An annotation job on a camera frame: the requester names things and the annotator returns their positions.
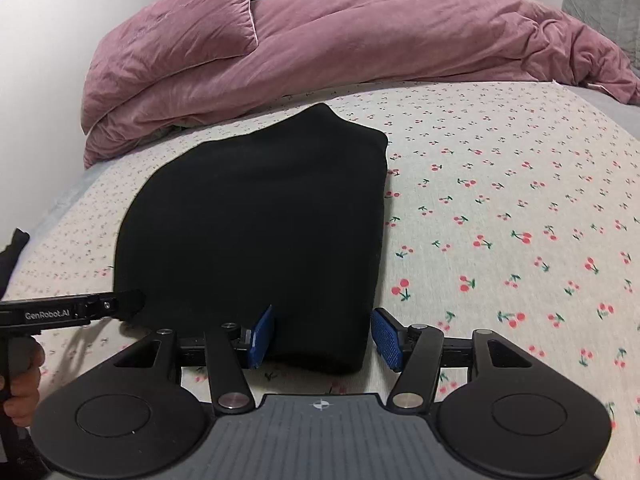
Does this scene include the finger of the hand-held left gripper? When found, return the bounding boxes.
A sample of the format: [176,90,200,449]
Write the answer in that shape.
[85,288,147,322]

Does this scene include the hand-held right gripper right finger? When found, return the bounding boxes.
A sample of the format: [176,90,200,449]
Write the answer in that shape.
[370,307,533,411]

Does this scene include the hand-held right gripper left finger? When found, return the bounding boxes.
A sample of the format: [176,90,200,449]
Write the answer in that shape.
[112,304,277,414]

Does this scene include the black ribbed garment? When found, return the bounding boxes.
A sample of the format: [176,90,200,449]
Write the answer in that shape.
[0,228,30,291]

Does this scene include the black pants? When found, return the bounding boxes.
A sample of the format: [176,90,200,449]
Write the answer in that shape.
[114,102,390,375]

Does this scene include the person's left hand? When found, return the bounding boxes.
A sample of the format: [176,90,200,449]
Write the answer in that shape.
[6,341,47,428]

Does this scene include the cherry print blanket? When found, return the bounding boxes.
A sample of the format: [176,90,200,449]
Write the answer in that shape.
[0,80,640,441]

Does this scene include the pink pillow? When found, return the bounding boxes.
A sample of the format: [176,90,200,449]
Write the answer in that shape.
[87,0,258,111]

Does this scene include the pink duvet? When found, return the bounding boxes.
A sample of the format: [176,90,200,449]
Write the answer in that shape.
[82,0,640,170]

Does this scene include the grey quilted blanket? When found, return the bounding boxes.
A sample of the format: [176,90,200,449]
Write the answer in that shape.
[560,0,640,68]

